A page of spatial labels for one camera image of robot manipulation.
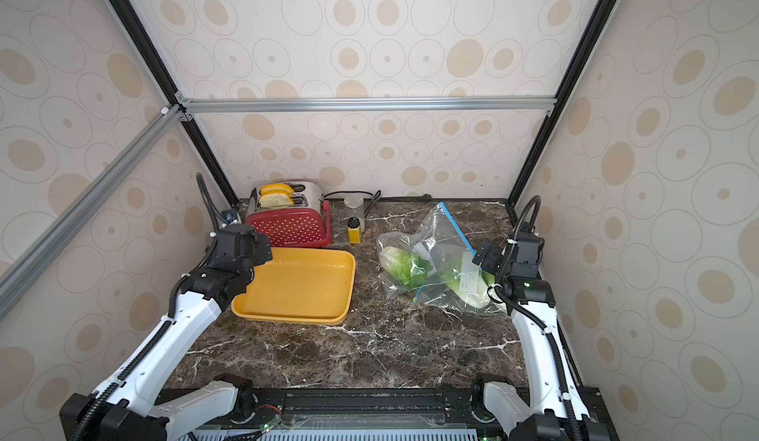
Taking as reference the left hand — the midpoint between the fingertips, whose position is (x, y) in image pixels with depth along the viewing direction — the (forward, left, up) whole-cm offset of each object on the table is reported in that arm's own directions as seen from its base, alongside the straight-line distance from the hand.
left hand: (253, 237), depth 77 cm
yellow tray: (0, -7, -26) cm, 27 cm away
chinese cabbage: (+1, -41, -15) cm, 44 cm away
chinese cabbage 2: (-3, -59, -16) cm, 61 cm away
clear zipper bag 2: (+4, -51, -19) cm, 54 cm away
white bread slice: (+19, 0, -6) cm, 20 cm away
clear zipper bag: (-5, -50, -21) cm, 54 cm away
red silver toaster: (+15, -9, -12) cm, 21 cm away
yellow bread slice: (+21, 0, -4) cm, 22 cm away
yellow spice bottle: (+17, -24, -21) cm, 36 cm away
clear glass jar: (+22, -24, -11) cm, 34 cm away
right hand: (-2, -68, -3) cm, 68 cm away
